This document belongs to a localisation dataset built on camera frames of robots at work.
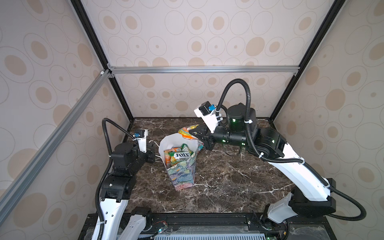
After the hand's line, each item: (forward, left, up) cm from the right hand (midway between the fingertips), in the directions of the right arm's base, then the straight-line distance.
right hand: (191, 131), depth 53 cm
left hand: (+5, +16, -13) cm, 21 cm away
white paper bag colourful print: (-3, +6, -31) cm, 32 cm away
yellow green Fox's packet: (+7, +9, -27) cm, 29 cm away
